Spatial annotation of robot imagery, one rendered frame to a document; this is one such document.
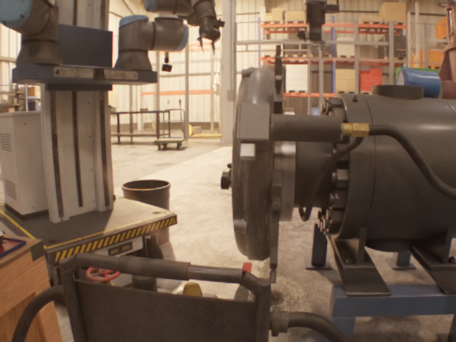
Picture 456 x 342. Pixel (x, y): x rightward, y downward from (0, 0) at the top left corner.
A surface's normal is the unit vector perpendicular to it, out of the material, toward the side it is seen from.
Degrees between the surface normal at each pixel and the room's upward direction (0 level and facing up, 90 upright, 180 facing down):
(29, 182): 90
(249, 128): 68
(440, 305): 90
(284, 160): 77
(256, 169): 84
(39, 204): 90
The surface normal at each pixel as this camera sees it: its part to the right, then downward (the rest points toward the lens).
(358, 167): -0.14, 0.03
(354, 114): -0.11, -0.58
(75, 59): 0.78, 0.11
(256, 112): -0.14, -0.22
